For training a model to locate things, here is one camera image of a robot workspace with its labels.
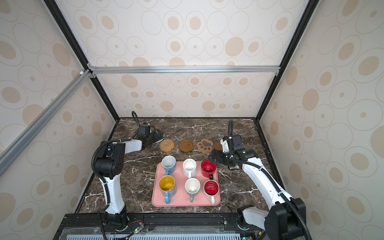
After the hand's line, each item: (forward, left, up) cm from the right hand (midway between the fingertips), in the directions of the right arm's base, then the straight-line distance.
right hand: (216, 158), depth 82 cm
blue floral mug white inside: (+3, +28, -10) cm, 30 cm away
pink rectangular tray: (-17, +19, -15) cm, 30 cm away
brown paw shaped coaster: (+17, +5, -13) cm, 22 cm away
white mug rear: (0, +15, -12) cm, 20 cm away
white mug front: (-12, +14, -12) cm, 22 cm away
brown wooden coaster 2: (+18, -4, -15) cm, 24 cm away
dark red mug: (0, +4, -12) cm, 13 cm away
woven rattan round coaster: (+18, +32, -13) cm, 38 cm away
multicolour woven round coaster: (+21, +35, -13) cm, 43 cm away
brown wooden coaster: (+18, +18, -13) cm, 28 cm away
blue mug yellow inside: (-11, +28, -11) cm, 32 cm away
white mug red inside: (-13, +3, -13) cm, 19 cm away
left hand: (+25, +34, -7) cm, 43 cm away
